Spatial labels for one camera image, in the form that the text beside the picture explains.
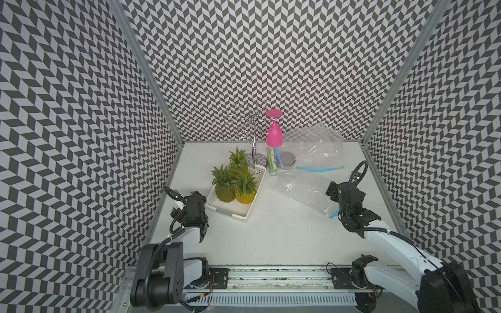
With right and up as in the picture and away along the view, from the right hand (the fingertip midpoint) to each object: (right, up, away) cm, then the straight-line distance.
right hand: (342, 188), depth 84 cm
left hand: (-70, -6, +3) cm, 71 cm away
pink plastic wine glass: (-29, +25, +7) cm, 39 cm away
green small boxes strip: (-30, +12, +17) cm, 36 cm away
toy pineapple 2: (-42, +2, -7) cm, 43 cm away
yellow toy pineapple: (-46, +10, +4) cm, 47 cm away
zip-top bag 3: (-10, -2, +19) cm, 21 cm away
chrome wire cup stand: (-38, +12, +21) cm, 45 cm away
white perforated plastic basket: (-47, -11, +7) cm, 49 cm away
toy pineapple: (-51, +3, -4) cm, 51 cm away
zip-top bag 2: (-8, +13, +22) cm, 26 cm away
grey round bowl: (-21, +12, +19) cm, 31 cm away
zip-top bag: (-4, +28, +34) cm, 44 cm away
